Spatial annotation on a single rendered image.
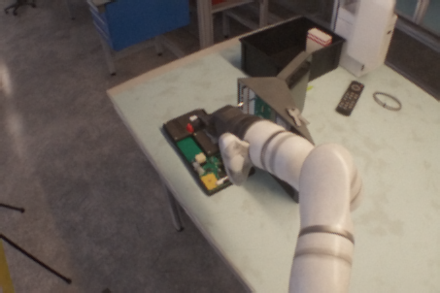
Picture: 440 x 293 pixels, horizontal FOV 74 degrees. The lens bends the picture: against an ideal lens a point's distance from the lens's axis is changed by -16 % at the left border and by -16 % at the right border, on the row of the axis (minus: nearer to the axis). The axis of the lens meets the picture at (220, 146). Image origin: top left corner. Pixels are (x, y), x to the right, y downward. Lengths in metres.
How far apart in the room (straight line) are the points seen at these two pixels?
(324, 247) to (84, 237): 1.77
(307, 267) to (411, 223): 0.53
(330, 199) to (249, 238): 0.38
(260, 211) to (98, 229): 1.38
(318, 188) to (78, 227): 1.80
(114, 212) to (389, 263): 1.61
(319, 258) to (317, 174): 0.10
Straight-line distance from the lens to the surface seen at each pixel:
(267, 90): 0.74
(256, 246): 0.74
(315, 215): 0.39
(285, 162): 0.48
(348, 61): 1.21
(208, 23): 2.41
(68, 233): 2.09
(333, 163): 0.41
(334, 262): 0.37
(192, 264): 1.81
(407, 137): 1.05
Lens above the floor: 1.67
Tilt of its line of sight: 48 degrees down
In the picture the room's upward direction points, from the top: 3 degrees counter-clockwise
